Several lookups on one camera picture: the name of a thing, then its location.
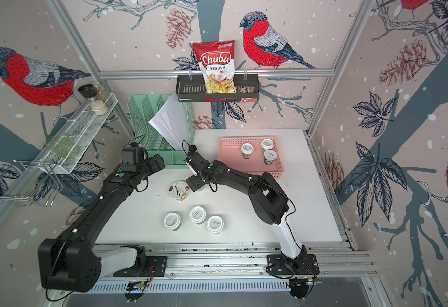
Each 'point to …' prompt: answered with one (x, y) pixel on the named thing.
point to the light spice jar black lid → (192, 148)
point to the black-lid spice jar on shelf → (97, 103)
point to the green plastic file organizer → (141, 109)
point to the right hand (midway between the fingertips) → (197, 178)
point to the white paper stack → (171, 121)
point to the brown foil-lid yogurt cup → (178, 190)
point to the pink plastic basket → (253, 155)
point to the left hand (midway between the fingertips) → (157, 157)
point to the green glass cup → (62, 143)
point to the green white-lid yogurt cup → (269, 156)
